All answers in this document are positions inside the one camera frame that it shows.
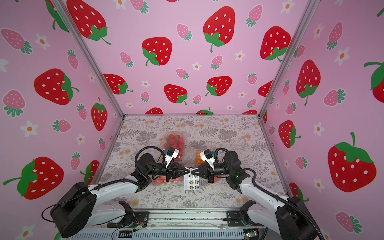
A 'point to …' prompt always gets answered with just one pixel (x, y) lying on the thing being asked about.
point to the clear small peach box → (218, 178)
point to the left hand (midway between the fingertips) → (188, 172)
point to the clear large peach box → (162, 180)
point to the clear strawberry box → (177, 140)
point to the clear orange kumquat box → (199, 160)
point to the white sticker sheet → (191, 182)
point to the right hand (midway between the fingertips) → (191, 177)
